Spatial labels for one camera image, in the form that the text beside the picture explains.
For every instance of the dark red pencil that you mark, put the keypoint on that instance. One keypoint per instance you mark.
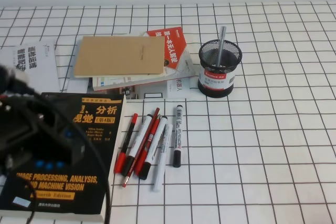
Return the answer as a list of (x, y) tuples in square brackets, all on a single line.
[(126, 179)]

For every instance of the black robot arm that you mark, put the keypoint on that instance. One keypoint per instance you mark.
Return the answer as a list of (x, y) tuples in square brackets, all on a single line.
[(34, 128)]

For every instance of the black mesh pen holder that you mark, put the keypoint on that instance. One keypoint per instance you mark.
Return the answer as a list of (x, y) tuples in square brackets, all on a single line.
[(218, 81)]

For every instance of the red and black pen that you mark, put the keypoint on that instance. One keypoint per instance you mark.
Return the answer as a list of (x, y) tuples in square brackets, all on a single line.
[(122, 155)]

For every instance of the white correction pen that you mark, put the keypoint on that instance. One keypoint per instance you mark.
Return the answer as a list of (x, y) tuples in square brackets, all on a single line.
[(159, 179)]

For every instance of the silver grey pen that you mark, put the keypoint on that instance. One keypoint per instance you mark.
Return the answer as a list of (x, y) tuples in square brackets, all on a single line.
[(221, 41)]

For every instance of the white leaflet under books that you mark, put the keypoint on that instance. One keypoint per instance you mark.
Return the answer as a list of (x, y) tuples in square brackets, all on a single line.
[(171, 89)]

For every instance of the red and white book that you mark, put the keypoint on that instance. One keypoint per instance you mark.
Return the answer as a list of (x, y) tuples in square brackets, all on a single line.
[(177, 63)]

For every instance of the black and white marker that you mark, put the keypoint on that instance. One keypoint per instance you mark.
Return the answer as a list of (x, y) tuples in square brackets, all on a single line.
[(178, 137)]

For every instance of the white marker black cap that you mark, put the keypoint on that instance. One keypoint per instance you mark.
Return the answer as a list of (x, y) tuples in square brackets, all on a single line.
[(136, 145)]

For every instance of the white marker dark red cap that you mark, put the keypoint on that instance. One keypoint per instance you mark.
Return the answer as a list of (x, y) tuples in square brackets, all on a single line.
[(151, 154)]

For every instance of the brown kraft notebook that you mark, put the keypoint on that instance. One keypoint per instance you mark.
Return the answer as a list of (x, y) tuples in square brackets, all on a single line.
[(119, 55)]

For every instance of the white paper sheet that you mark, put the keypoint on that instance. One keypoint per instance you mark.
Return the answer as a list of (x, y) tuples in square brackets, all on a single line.
[(76, 85)]

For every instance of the black image processing textbook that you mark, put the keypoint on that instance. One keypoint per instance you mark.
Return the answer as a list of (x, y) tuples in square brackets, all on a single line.
[(79, 192)]

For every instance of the white booklet with robot picture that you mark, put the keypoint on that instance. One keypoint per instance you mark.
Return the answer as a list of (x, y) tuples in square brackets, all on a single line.
[(38, 61)]

